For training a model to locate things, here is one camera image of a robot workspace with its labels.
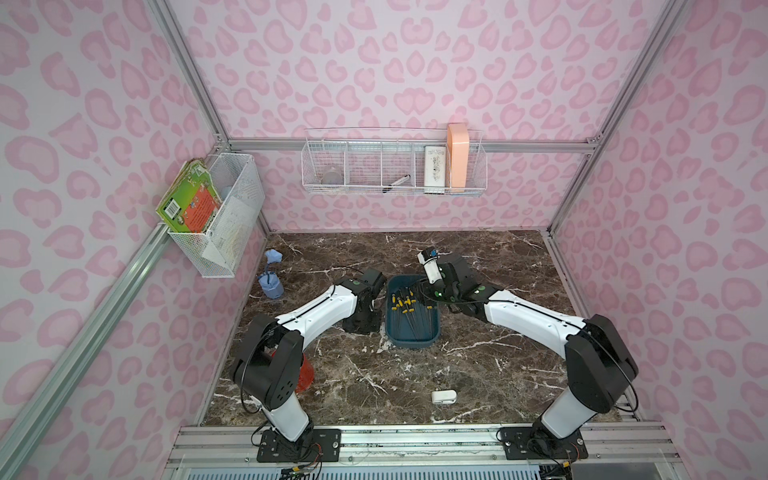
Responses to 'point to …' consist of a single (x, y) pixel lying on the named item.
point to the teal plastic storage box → (410, 321)
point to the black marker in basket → (398, 182)
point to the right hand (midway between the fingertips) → (414, 285)
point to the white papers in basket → (228, 238)
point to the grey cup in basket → (332, 178)
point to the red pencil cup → (306, 375)
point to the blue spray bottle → (270, 282)
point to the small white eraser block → (444, 397)
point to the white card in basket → (434, 169)
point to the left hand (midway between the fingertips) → (371, 326)
